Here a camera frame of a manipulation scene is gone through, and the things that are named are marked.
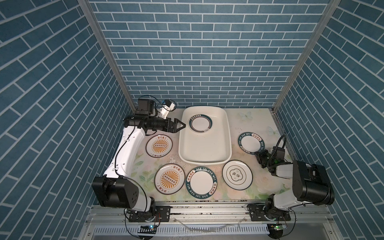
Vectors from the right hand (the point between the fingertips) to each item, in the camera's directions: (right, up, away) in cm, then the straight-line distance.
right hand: (254, 150), depth 95 cm
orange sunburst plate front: (-53, -15, -11) cm, 56 cm away
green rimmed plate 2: (-35, +17, +16) cm, 42 cm away
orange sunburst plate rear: (-63, +2, +4) cm, 63 cm away
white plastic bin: (-27, +1, +3) cm, 27 cm away
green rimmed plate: (-34, -17, -11) cm, 40 cm away
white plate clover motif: (-13, -13, -8) cm, 20 cm away
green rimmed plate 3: (+1, +4, +9) cm, 9 cm away
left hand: (-46, +17, -21) cm, 53 cm away
